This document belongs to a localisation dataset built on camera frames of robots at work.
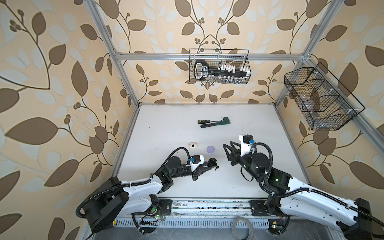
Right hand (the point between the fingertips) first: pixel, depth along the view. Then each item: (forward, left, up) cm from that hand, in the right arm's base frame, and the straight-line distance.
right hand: (227, 145), depth 70 cm
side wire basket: (+16, -50, +10) cm, 54 cm away
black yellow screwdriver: (+33, +8, -23) cm, 41 cm away
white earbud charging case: (+14, +19, -23) cm, 33 cm away
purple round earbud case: (+12, +5, -26) cm, 29 cm away
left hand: (-6, +8, -8) cm, 12 cm away
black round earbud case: (-5, +7, -8) cm, 12 cm away
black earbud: (-1, +2, -24) cm, 25 cm away
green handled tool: (+34, -8, -24) cm, 42 cm away
